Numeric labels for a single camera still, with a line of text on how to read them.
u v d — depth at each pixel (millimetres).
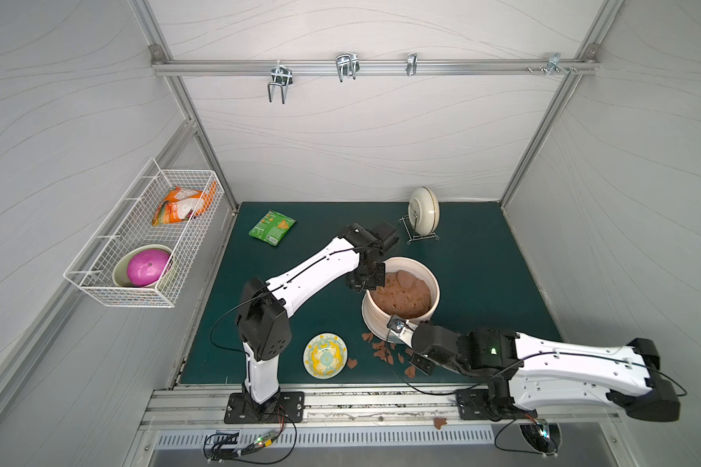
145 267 572
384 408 749
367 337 844
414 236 1066
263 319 454
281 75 783
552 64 768
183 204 716
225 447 690
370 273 675
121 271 578
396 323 592
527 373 463
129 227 652
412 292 839
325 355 813
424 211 980
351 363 801
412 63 737
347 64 761
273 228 1100
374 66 774
